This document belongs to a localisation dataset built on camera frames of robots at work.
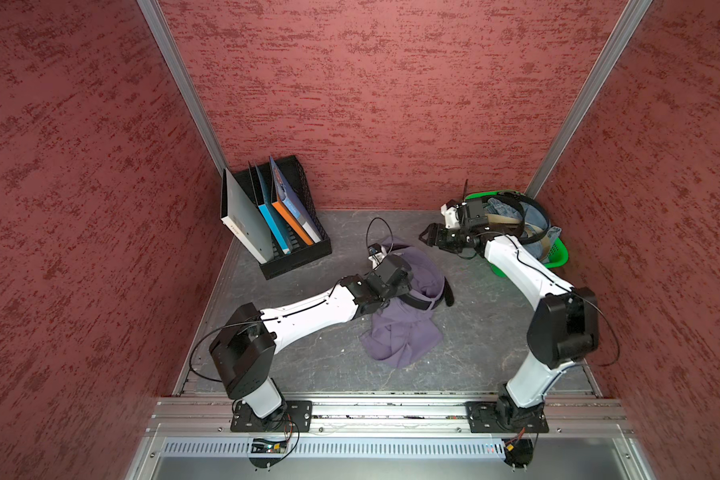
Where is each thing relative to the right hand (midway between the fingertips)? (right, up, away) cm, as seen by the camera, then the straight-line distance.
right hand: (428, 242), depth 90 cm
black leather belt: (+7, -18, +5) cm, 20 cm away
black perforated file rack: (-47, -7, +8) cm, 48 cm away
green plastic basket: (+45, -4, +8) cm, 46 cm away
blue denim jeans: (+41, +10, +16) cm, 46 cm away
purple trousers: (-8, -27, -7) cm, 29 cm away
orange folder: (-43, +11, -7) cm, 45 cm away
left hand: (-10, -12, -7) cm, 17 cm away
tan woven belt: (+29, +9, +18) cm, 35 cm away
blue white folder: (-47, +15, +21) cm, 54 cm away
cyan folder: (-47, +8, -6) cm, 48 cm away
